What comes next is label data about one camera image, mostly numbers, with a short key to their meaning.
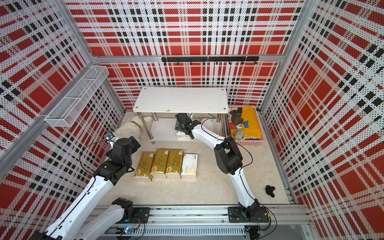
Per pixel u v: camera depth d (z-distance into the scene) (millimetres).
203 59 896
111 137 631
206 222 734
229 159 568
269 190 802
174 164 841
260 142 958
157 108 752
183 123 750
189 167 858
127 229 698
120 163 564
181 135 932
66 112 693
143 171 817
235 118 1027
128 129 978
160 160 855
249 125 1003
